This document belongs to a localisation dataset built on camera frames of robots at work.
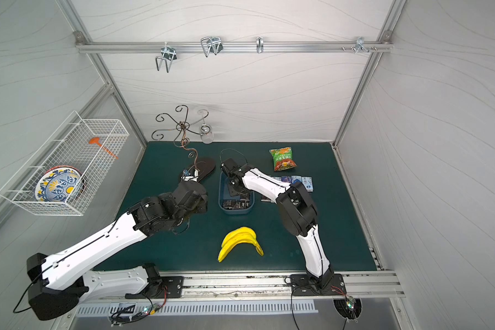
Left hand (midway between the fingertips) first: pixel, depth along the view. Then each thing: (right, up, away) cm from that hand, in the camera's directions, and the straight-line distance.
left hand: (204, 196), depth 71 cm
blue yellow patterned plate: (-42, +5, -9) cm, 43 cm away
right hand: (+10, 0, +24) cm, 26 cm away
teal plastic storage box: (+12, -7, +19) cm, 24 cm away
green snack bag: (+33, +14, +36) cm, 51 cm away
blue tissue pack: (+39, +4, +30) cm, 50 cm away
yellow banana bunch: (+11, -18, +10) cm, 23 cm away
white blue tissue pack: (+45, +2, +30) cm, 54 cm away
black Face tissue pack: (+24, -6, +24) cm, 34 cm away
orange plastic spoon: (-44, +21, +7) cm, 49 cm away
